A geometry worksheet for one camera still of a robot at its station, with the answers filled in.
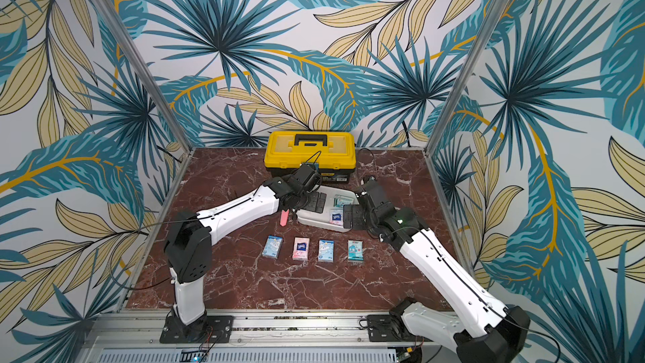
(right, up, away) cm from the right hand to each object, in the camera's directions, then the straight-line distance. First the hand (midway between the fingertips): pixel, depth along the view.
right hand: (360, 211), depth 76 cm
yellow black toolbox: (-7, +20, +21) cm, 30 cm away
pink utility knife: (-26, -5, +20) cm, 34 cm away
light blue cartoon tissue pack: (-29, -14, +12) cm, 34 cm away
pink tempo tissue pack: (-19, -15, +11) cm, 27 cm away
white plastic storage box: (-16, -5, +17) cm, 24 cm away
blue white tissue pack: (-10, -15, +12) cm, 22 cm away
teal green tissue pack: (-4, +1, +22) cm, 22 cm away
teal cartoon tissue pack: (0, -15, +12) cm, 19 cm away
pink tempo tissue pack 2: (-7, -5, +19) cm, 21 cm away
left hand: (-16, +2, +12) cm, 20 cm away
